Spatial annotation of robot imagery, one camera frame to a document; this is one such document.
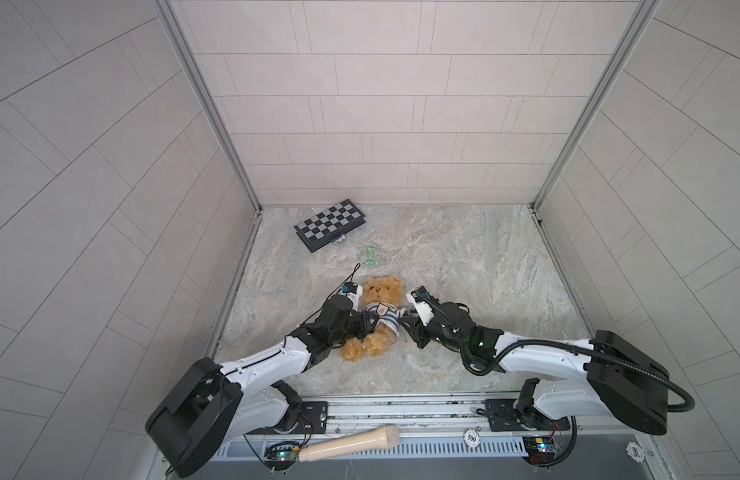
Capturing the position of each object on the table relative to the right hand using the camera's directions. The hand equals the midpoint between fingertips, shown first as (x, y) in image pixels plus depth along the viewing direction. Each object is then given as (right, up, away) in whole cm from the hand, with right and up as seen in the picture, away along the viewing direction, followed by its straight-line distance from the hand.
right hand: (400, 322), depth 79 cm
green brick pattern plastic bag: (-9, +15, +20) cm, 26 cm away
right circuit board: (+31, -26, -11) cm, 42 cm away
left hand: (-5, 0, +4) cm, 6 cm away
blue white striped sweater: (-4, +2, +1) cm, 4 cm away
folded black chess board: (-25, +26, +26) cm, 44 cm away
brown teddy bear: (-5, +6, +3) cm, 9 cm away
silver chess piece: (-21, +20, +26) cm, 39 cm away
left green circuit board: (-27, -24, -15) cm, 39 cm away
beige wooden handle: (-4, -21, -14) cm, 26 cm away
